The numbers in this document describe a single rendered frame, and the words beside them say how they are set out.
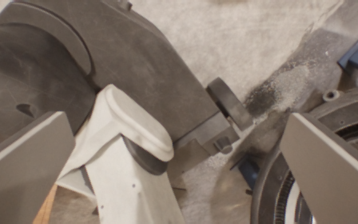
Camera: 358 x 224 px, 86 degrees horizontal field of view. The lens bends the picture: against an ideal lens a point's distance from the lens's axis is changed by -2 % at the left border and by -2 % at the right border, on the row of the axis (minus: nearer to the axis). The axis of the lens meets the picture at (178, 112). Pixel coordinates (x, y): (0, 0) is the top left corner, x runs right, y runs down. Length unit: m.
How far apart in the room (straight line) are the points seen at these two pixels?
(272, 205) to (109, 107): 0.53
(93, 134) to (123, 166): 0.09
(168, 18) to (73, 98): 0.38
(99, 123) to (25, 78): 0.11
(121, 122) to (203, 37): 0.42
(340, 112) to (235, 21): 0.38
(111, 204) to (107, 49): 0.30
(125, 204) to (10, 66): 0.26
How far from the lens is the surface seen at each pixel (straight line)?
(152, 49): 0.45
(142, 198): 0.36
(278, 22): 0.79
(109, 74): 0.47
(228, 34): 0.70
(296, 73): 0.94
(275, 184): 0.67
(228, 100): 0.60
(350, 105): 0.64
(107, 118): 0.33
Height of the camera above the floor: 0.59
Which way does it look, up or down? 50 degrees down
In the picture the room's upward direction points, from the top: 157 degrees clockwise
